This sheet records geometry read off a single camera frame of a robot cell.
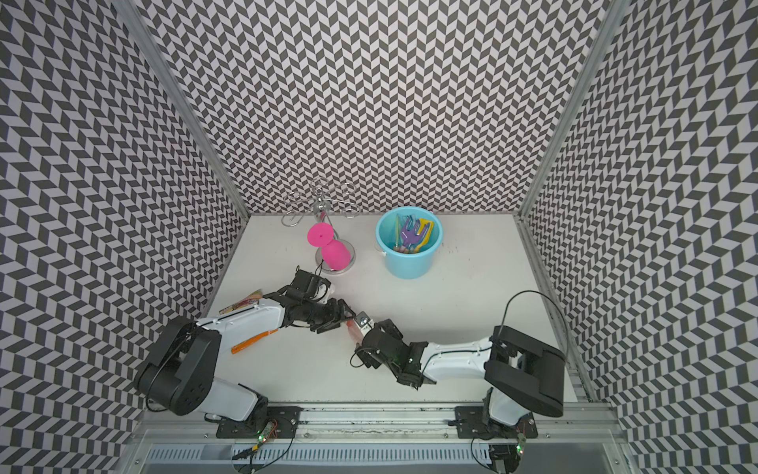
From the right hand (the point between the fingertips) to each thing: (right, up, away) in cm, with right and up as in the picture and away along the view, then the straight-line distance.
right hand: (372, 338), depth 84 cm
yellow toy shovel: (+16, +32, +12) cm, 38 cm away
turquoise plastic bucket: (+11, +20, +15) cm, 27 cm away
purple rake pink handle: (+12, +31, +12) cm, 36 cm away
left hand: (-7, +4, +3) cm, 9 cm away
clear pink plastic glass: (-5, +2, 0) cm, 5 cm away
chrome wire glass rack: (-14, +40, -1) cm, 42 cm away
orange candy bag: (-40, +9, +7) cm, 42 cm away
